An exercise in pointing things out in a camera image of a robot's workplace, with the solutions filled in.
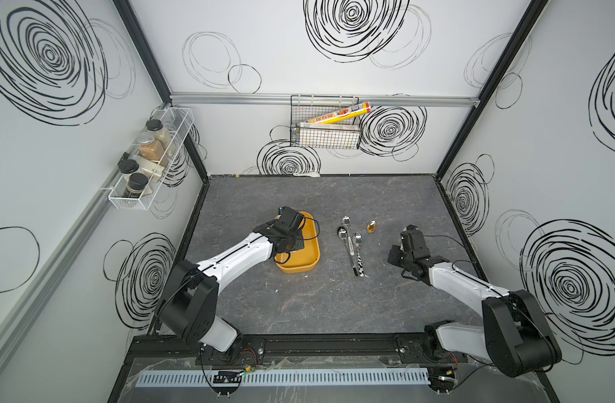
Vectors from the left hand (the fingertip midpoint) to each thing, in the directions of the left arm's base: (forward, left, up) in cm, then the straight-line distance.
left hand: (296, 239), depth 88 cm
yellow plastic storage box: (-3, -3, -9) cm, 10 cm away
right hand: (-1, -36, -5) cm, 37 cm away
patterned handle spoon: (+5, -24, -7) cm, 25 cm away
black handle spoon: (+8, -18, -8) cm, 21 cm away
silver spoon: (+13, -20, -7) cm, 25 cm away
